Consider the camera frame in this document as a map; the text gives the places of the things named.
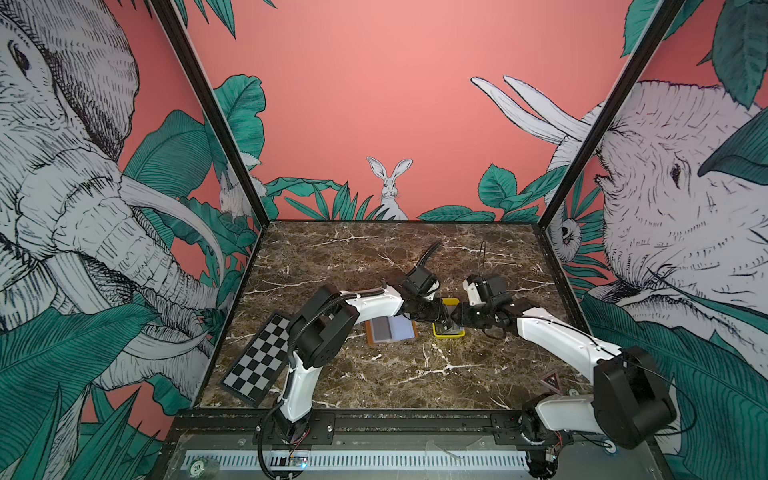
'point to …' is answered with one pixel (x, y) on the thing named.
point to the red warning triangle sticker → (553, 383)
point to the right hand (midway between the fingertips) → (453, 312)
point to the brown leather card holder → (402, 328)
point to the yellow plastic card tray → (451, 324)
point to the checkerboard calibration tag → (260, 364)
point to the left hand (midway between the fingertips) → (448, 314)
